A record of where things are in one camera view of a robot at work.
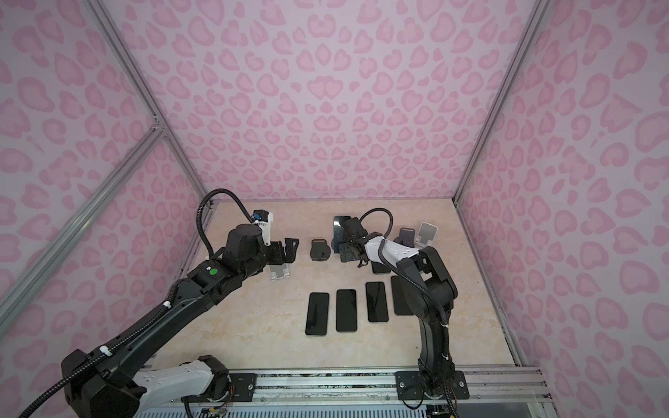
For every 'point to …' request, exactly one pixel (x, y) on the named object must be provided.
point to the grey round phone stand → (407, 237)
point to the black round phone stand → (320, 251)
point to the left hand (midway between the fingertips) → (286, 236)
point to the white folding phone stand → (426, 234)
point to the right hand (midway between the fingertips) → (356, 249)
